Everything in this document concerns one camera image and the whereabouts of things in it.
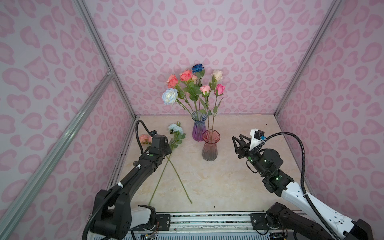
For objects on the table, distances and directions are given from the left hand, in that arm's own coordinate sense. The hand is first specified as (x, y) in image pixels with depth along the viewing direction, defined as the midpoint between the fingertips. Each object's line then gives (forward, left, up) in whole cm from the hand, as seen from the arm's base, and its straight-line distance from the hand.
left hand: (165, 143), depth 87 cm
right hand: (-8, -37, +16) cm, 41 cm away
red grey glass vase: (+1, -26, +3) cm, 26 cm away
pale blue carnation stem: (+16, -5, -9) cm, 19 cm away
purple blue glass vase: (+18, -20, -5) cm, 27 cm away
